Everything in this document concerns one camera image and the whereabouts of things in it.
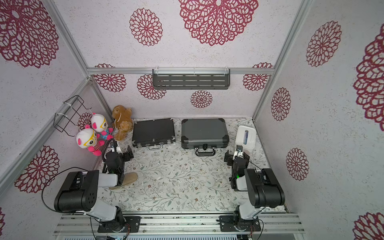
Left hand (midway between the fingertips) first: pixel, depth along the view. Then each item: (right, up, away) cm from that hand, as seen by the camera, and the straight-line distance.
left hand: (122, 148), depth 93 cm
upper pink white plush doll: (-14, +15, 0) cm, 20 cm away
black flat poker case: (+15, +9, +17) cm, 25 cm away
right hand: (+71, -1, -1) cm, 71 cm away
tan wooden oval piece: (+6, -17, -5) cm, 19 cm away
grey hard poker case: (+52, +8, +6) cm, 53 cm away
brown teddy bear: (-2, +17, +4) cm, 17 cm away
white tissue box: (+80, +7, +8) cm, 81 cm away
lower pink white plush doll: (-15, +6, -9) cm, 19 cm away
